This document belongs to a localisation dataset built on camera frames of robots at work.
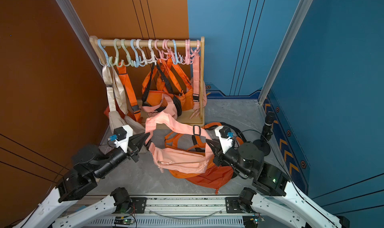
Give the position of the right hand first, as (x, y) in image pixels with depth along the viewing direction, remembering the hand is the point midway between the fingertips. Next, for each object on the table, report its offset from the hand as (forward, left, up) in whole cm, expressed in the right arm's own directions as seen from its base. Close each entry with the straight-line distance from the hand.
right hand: (208, 140), depth 60 cm
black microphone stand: (+17, -37, -33) cm, 52 cm away
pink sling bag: (-1, +14, -18) cm, 23 cm away
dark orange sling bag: (-6, -5, -29) cm, 30 cm away
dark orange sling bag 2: (-4, -1, -7) cm, 8 cm away
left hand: (+1, +23, +5) cm, 23 cm away
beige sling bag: (+21, +48, -11) cm, 53 cm away
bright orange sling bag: (+19, +22, -30) cm, 42 cm away
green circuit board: (-24, +42, -36) cm, 60 cm away
